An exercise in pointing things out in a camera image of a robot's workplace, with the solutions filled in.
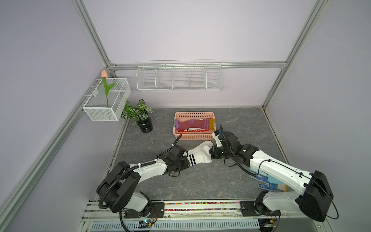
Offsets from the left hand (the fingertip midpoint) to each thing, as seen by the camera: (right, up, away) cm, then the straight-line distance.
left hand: (189, 164), depth 87 cm
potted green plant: (-29, +31, -2) cm, 43 cm away
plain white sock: (+7, +6, +4) cm, 10 cm away
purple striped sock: (+10, +25, +17) cm, 32 cm away
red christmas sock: (+6, +19, +17) cm, 26 cm away
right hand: (+11, +10, -7) cm, 16 cm away
